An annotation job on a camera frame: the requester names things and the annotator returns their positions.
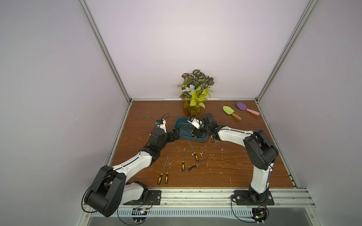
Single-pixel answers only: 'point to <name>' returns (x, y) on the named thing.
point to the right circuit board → (259, 214)
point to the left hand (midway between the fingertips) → (175, 129)
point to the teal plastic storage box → (186, 131)
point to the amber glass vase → (189, 110)
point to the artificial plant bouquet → (196, 87)
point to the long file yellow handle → (161, 174)
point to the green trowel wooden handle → (230, 111)
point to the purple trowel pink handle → (243, 107)
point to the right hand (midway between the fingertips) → (195, 121)
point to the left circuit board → (139, 214)
